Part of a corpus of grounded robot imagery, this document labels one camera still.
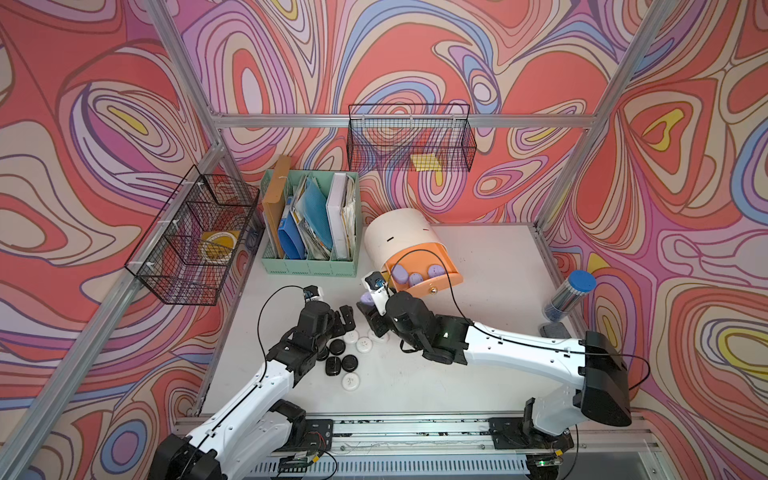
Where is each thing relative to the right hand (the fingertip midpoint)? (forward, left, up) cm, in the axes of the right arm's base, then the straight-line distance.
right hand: (369, 305), depth 73 cm
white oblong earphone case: (-10, -3, +2) cm, 11 cm away
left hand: (+4, +8, -10) cm, 14 cm away
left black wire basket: (+16, +49, +6) cm, 52 cm away
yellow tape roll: (+10, +36, +12) cm, 39 cm away
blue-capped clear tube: (+7, -57, -4) cm, 58 cm away
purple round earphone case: (+13, -18, -3) cm, 23 cm away
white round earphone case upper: (+1, +7, -19) cm, 20 cm away
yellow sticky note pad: (+42, -18, +13) cm, 48 cm away
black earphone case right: (-7, +7, -20) cm, 22 cm away
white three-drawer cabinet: (+27, -8, -1) cm, 28 cm away
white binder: (+32, +9, +4) cm, 34 cm away
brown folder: (+27, +26, +12) cm, 39 cm away
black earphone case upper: (-2, +11, -19) cm, 22 cm away
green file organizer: (+30, +19, +1) cm, 35 cm away
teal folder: (+33, +18, +5) cm, 38 cm away
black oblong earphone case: (-7, +12, -20) cm, 25 cm away
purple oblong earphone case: (+11, -8, -3) cm, 14 cm away
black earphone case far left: (-4, +15, -20) cm, 26 cm away
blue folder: (+27, +25, -3) cm, 37 cm away
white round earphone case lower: (-12, +7, -20) cm, 24 cm away
